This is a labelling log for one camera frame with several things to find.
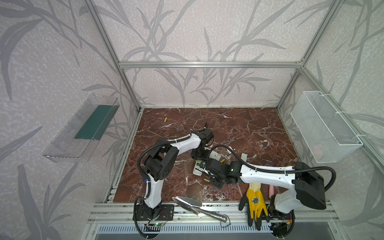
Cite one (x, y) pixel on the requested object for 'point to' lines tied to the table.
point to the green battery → (206, 180)
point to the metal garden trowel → (194, 206)
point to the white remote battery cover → (244, 157)
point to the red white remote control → (198, 170)
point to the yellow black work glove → (255, 200)
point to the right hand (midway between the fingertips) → (212, 172)
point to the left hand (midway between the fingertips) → (204, 155)
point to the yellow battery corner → (165, 120)
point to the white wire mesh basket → (329, 137)
